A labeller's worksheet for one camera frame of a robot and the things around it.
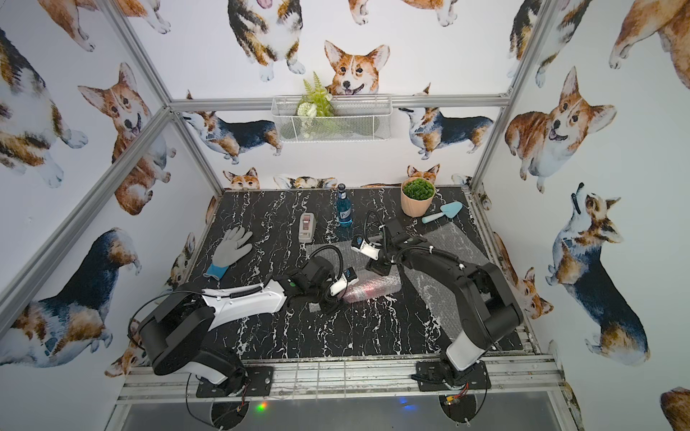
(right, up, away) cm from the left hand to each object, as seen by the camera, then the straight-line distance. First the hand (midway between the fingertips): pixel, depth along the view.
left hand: (347, 292), depth 86 cm
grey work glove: (-46, +11, +15) cm, 49 cm away
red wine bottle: (+8, +1, 0) cm, 8 cm away
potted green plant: (+26, +32, +18) cm, 45 cm away
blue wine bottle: (-2, +27, +13) cm, 30 cm away
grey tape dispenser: (-17, +20, +17) cm, 31 cm away
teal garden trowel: (+41, +26, +29) cm, 57 cm away
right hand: (+7, +11, +4) cm, 14 cm away
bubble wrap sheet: (+2, +12, -7) cm, 14 cm away
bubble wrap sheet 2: (+31, 0, +4) cm, 31 cm away
